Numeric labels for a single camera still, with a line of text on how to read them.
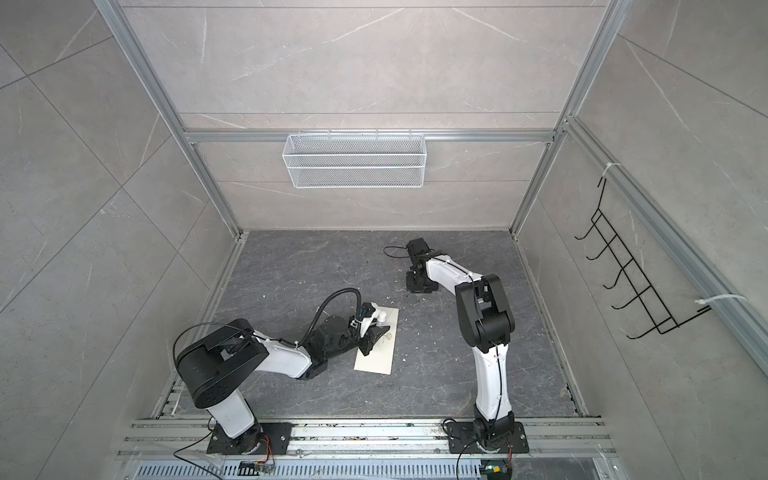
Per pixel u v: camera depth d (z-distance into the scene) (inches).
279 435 28.8
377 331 31.6
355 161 39.7
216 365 18.7
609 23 27.5
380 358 34.7
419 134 35.5
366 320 28.9
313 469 27.6
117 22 27.0
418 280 34.5
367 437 29.4
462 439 28.7
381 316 31.3
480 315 21.9
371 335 30.5
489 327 21.8
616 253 28.1
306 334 26.6
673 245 21.3
